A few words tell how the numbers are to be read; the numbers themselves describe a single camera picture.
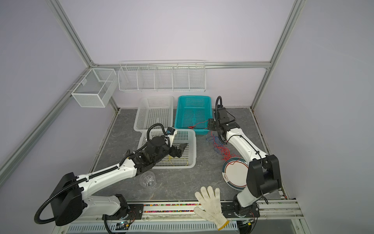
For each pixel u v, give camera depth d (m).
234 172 0.88
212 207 0.75
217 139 0.66
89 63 0.91
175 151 0.69
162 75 0.99
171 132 0.67
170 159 0.69
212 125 0.79
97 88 0.97
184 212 0.75
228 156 0.91
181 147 0.71
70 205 0.39
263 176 0.44
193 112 1.20
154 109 1.20
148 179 0.85
